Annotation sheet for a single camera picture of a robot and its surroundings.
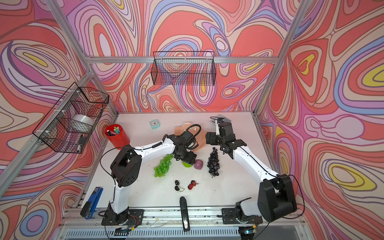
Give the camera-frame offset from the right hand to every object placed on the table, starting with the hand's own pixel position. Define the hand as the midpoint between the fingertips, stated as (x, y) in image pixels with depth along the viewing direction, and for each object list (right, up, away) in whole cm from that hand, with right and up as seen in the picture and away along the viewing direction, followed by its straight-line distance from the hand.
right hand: (213, 138), depth 87 cm
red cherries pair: (-12, -25, -4) cm, 28 cm away
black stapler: (-16, -36, -16) cm, 42 cm away
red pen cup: (-61, +2, +6) cm, 61 cm away
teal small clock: (-41, +8, +23) cm, 48 cm away
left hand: (-13, -13, +4) cm, 19 cm away
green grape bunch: (-30, -18, -1) cm, 35 cm away
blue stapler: (-65, -34, -13) cm, 74 cm away
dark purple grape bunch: (0, -15, +1) cm, 15 cm away
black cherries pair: (-21, -27, -5) cm, 35 cm away
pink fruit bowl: (-22, +4, +18) cm, 28 cm away
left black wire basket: (-70, +8, -17) cm, 73 cm away
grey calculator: (+10, +15, +29) cm, 34 cm away
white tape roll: (-66, +11, -13) cm, 68 cm away
